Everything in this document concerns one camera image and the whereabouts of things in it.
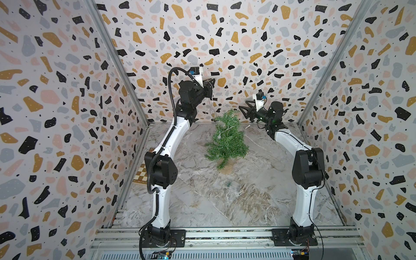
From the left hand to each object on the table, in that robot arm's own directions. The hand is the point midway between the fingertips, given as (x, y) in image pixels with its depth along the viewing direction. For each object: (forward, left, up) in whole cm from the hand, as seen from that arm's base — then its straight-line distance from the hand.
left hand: (217, 78), depth 77 cm
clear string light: (-25, -1, -13) cm, 28 cm away
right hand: (-1, -14, -15) cm, 21 cm away
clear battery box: (-33, -9, -46) cm, 57 cm away
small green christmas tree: (-24, -5, -19) cm, 31 cm away
